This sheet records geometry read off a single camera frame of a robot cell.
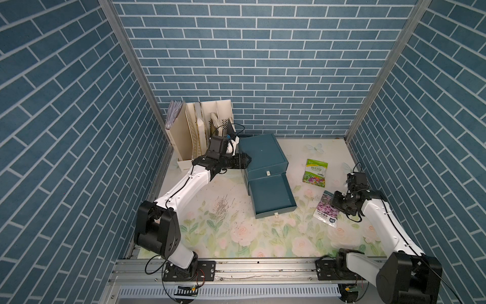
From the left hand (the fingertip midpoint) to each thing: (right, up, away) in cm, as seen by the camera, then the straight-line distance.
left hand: (249, 160), depth 84 cm
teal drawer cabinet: (+8, -7, -2) cm, 10 cm away
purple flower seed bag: (+37, -25, +5) cm, 44 cm away
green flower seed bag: (+37, -7, +21) cm, 43 cm away
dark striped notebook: (-13, +19, +21) cm, 31 cm away
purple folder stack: (-38, +25, +9) cm, 46 cm away
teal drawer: (+10, -16, +1) cm, 19 cm away
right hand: (+39, -20, 0) cm, 44 cm away
